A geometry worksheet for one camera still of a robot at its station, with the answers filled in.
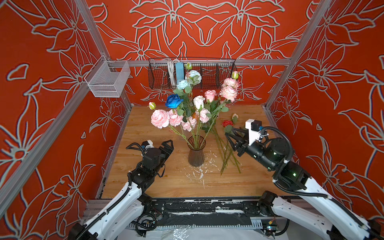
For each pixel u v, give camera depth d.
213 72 0.96
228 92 0.60
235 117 1.07
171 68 0.88
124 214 0.55
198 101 0.59
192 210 0.73
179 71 0.88
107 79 0.95
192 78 0.67
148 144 0.71
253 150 0.52
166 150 0.69
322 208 0.42
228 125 1.02
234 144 0.56
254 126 0.49
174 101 0.57
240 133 0.61
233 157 0.91
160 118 0.56
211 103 0.68
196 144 0.78
